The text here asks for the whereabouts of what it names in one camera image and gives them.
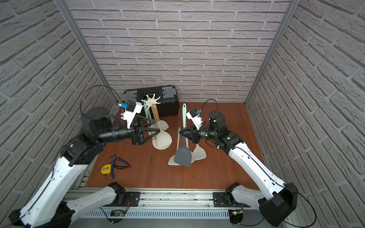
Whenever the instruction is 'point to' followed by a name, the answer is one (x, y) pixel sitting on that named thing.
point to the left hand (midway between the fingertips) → (158, 124)
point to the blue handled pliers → (114, 157)
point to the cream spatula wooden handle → (192, 155)
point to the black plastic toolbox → (169, 105)
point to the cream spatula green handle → (172, 162)
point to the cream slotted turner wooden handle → (199, 153)
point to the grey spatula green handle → (183, 157)
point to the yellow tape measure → (106, 169)
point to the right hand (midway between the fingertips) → (183, 132)
